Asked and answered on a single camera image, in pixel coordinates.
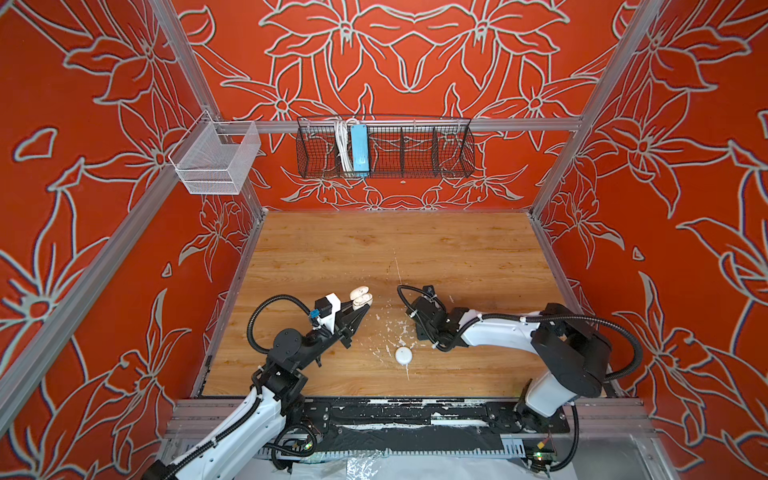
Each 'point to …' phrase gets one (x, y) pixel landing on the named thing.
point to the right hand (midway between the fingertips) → (418, 323)
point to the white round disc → (403, 355)
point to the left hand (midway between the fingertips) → (363, 303)
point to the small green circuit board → (540, 460)
